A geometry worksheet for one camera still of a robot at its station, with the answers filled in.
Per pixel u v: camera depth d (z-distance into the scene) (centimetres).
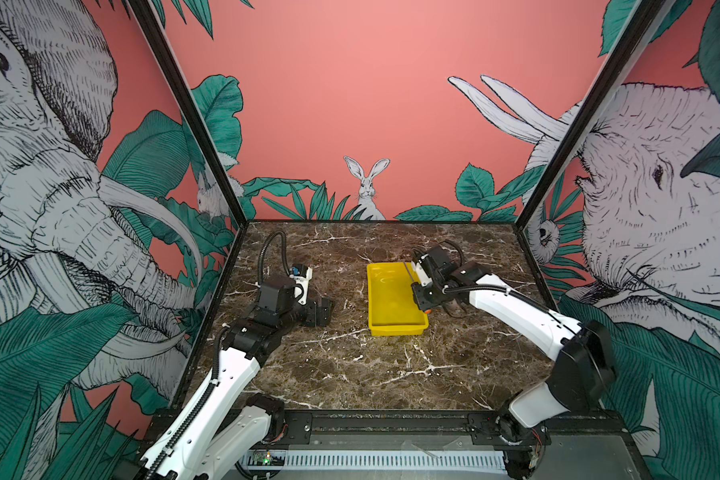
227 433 55
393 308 96
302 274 66
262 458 70
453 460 70
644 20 70
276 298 55
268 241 115
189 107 86
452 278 59
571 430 76
